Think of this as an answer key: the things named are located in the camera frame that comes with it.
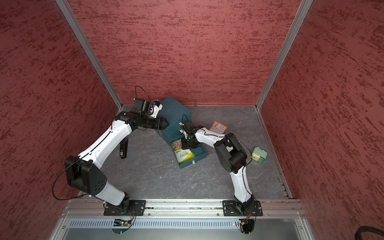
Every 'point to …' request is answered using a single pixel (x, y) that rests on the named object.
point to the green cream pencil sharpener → (259, 154)
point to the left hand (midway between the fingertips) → (163, 126)
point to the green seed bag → (182, 155)
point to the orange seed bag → (218, 128)
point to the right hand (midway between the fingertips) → (185, 149)
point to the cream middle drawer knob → (193, 162)
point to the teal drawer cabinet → (175, 113)
